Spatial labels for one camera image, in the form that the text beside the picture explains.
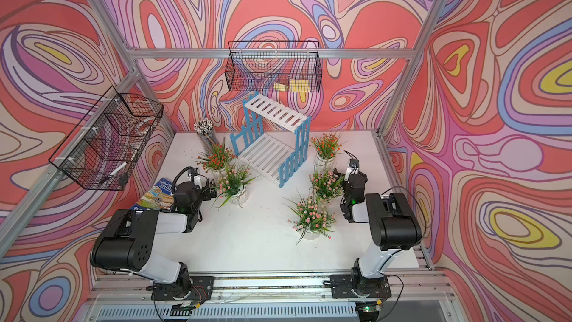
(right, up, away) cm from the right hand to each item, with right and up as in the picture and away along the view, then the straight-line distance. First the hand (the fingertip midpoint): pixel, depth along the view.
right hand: (346, 174), depth 96 cm
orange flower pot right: (-9, +12, -3) cm, 15 cm away
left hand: (-62, -3, -2) cm, 62 cm away
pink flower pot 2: (-11, -3, -14) cm, 18 cm away
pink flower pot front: (-17, -14, -22) cm, 31 cm away
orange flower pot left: (-55, +6, -6) cm, 56 cm away
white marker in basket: (-85, +2, -23) cm, 88 cm away
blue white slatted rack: (-33, +17, +19) cm, 42 cm away
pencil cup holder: (-63, +20, +1) cm, 66 cm away
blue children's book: (-80, -10, -3) cm, 81 cm away
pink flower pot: (-48, -4, -9) cm, 49 cm away
